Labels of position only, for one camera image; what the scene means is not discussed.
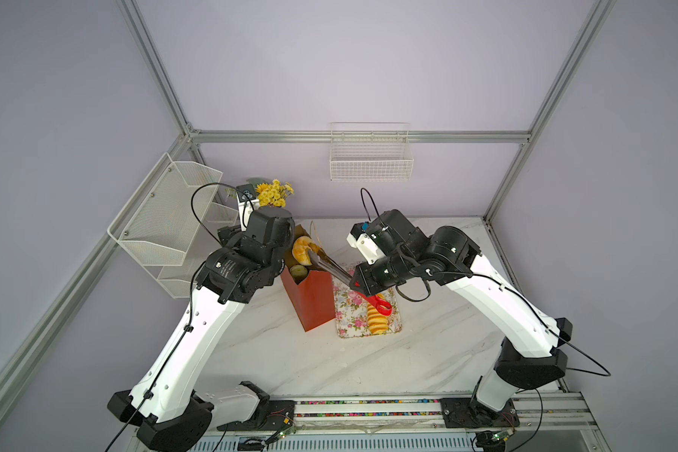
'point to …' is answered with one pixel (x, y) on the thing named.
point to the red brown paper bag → (314, 299)
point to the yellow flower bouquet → (274, 193)
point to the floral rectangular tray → (351, 312)
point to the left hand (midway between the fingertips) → (252, 230)
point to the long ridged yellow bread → (378, 323)
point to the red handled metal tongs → (321, 260)
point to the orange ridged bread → (298, 273)
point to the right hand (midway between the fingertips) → (356, 289)
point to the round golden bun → (301, 248)
